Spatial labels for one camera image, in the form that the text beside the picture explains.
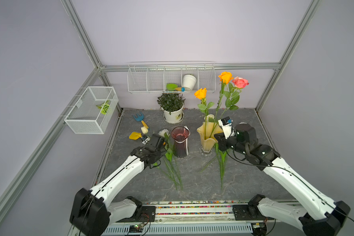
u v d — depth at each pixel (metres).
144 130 0.86
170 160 0.91
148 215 0.72
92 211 0.39
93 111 0.83
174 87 0.97
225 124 0.61
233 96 0.75
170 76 0.99
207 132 0.87
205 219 0.74
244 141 0.54
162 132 1.00
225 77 0.74
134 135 1.04
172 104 1.02
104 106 0.81
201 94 0.76
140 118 1.16
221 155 0.94
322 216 0.38
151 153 0.58
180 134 0.85
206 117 1.12
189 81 0.91
